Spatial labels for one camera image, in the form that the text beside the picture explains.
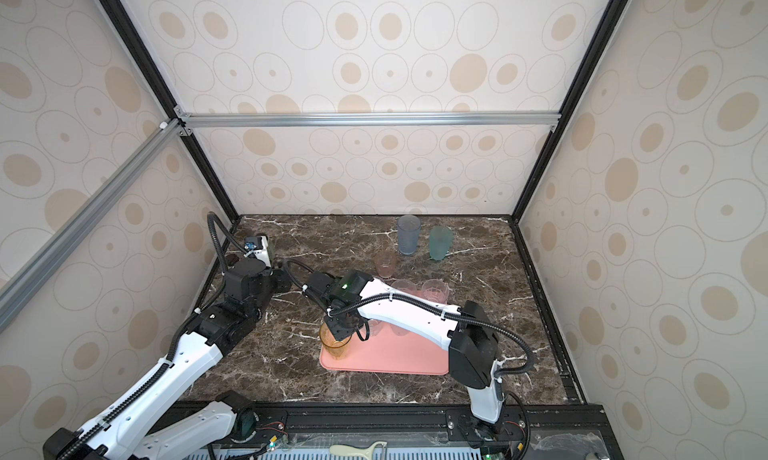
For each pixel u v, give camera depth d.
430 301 0.49
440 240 1.10
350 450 0.70
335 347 0.70
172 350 0.47
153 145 0.80
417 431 0.73
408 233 1.12
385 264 1.05
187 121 0.91
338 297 0.53
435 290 0.97
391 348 0.88
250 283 0.55
